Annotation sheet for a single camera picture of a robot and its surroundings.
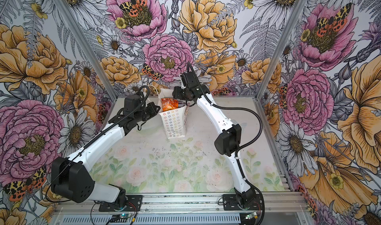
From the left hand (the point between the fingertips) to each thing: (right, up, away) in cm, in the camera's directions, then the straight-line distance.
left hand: (160, 111), depth 83 cm
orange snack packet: (+5, +4, 0) cm, 6 cm away
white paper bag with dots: (+7, -6, +2) cm, 10 cm away
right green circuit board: (+46, -49, -11) cm, 68 cm away
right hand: (+9, +8, +5) cm, 13 cm away
